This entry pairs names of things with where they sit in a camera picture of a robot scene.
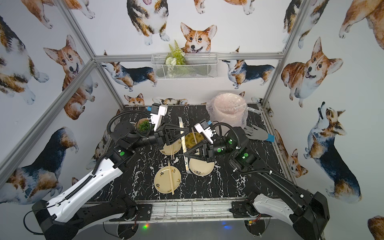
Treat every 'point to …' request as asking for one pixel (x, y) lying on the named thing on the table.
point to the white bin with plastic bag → (230, 108)
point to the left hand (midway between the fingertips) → (187, 132)
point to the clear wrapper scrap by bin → (254, 110)
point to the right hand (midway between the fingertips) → (185, 158)
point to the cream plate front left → (162, 179)
